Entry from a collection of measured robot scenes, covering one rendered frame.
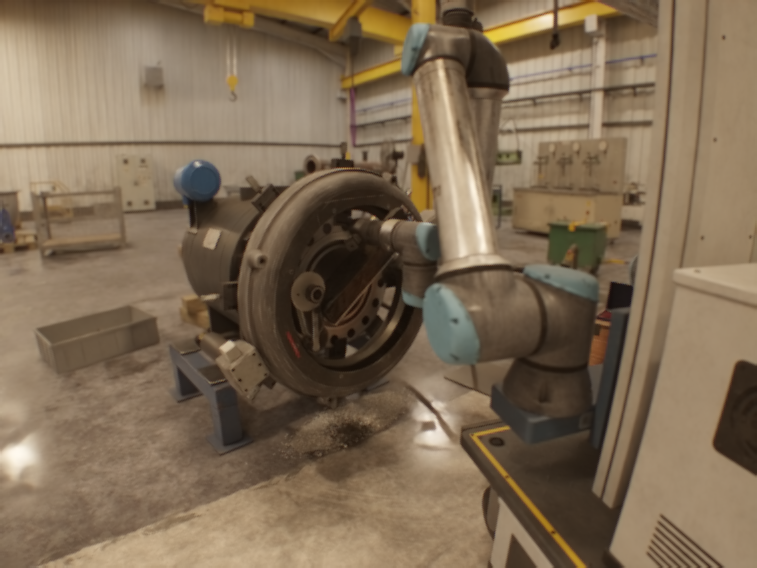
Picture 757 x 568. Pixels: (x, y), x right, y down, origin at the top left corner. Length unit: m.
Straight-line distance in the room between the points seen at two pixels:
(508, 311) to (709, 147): 0.43
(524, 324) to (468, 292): 0.11
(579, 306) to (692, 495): 0.35
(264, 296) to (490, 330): 0.62
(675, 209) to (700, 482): 0.40
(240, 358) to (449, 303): 0.65
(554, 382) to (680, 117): 0.51
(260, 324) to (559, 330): 0.74
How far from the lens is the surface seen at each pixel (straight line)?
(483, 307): 0.70
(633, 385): 0.85
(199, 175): 1.75
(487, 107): 1.02
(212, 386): 1.54
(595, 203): 6.98
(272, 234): 1.10
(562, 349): 0.82
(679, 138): 0.77
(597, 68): 12.51
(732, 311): 0.59
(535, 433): 0.86
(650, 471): 0.72
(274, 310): 1.11
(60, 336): 2.97
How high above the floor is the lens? 0.94
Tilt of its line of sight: 14 degrees down
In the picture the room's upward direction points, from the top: straight up
